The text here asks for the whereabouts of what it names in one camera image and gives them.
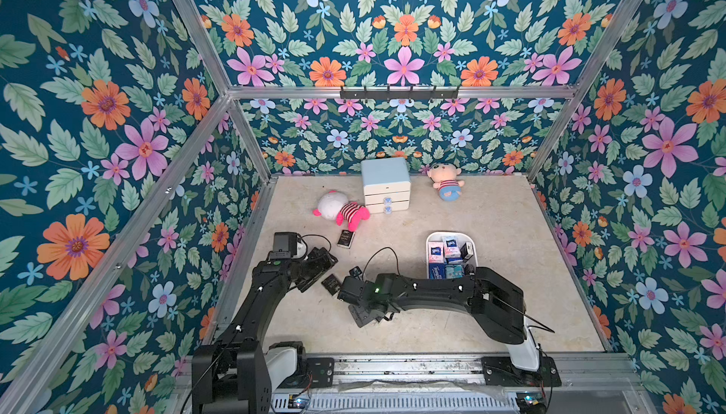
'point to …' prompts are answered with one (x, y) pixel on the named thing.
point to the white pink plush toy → (335, 206)
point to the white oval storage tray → (470, 266)
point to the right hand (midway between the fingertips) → (367, 308)
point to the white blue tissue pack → (452, 249)
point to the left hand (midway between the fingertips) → (332, 264)
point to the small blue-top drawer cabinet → (387, 184)
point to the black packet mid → (331, 284)
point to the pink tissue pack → (436, 252)
